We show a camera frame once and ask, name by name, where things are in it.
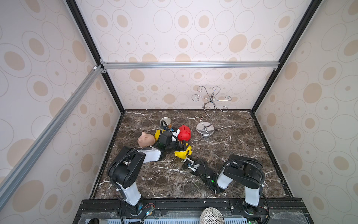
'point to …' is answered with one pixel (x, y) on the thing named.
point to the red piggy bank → (185, 133)
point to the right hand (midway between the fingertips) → (196, 156)
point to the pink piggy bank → (145, 140)
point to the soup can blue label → (167, 121)
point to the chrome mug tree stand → (206, 128)
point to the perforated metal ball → (211, 215)
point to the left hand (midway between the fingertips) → (188, 143)
